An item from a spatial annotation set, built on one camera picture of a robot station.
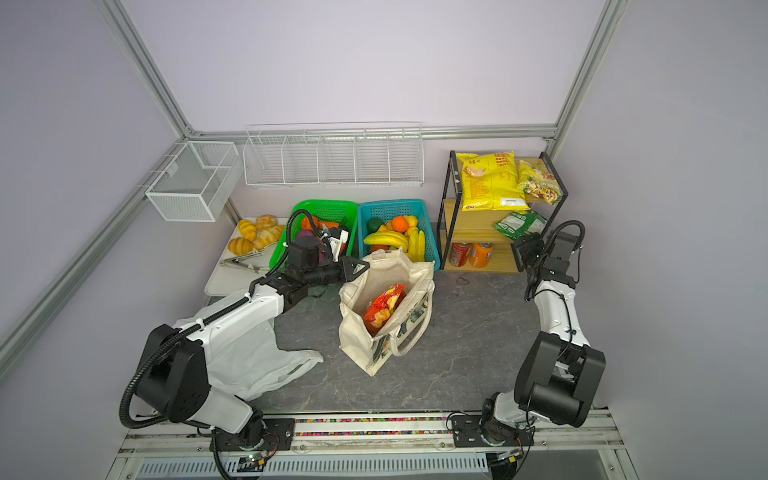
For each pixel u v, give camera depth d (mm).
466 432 735
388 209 1154
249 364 811
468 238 930
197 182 988
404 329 649
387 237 1015
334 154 992
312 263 673
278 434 738
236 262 1072
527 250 774
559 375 445
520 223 933
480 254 992
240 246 1087
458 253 992
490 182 784
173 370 428
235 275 1060
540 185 748
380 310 788
